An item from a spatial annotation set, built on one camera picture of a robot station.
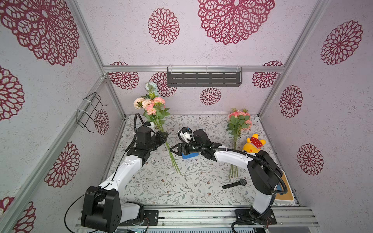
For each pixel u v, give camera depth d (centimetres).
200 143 70
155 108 79
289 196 76
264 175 48
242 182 81
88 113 76
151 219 73
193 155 95
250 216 67
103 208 40
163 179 87
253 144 95
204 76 94
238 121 109
